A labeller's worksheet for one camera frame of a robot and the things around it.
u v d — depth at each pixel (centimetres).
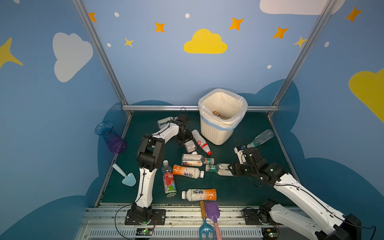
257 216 73
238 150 72
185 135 91
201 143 99
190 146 98
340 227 39
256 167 58
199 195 77
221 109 107
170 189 78
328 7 69
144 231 72
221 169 86
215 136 94
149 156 58
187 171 86
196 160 88
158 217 75
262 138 102
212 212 74
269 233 71
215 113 105
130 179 87
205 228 70
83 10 69
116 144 99
